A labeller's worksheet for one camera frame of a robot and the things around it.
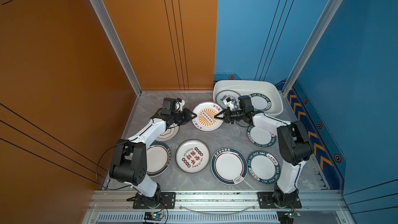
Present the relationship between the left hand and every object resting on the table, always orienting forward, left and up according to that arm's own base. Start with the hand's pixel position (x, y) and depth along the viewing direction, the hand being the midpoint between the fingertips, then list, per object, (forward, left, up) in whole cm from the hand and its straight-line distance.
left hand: (196, 115), depth 87 cm
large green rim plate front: (-24, -18, -14) cm, 33 cm away
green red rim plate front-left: (-18, +22, -20) cm, 35 cm away
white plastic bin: (+32, -36, -8) cm, 49 cm away
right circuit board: (-45, -43, -16) cm, 64 cm away
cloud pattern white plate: (-4, +18, -16) cm, 24 cm away
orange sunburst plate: (-3, -5, -2) cm, 6 cm away
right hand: (-1, -11, -1) cm, 11 cm away
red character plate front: (-18, +2, -15) cm, 24 cm away
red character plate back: (+28, -18, -13) cm, 35 cm away
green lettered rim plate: (+23, -46, -14) cm, 53 cm away
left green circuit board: (-46, +18, -17) cm, 52 cm away
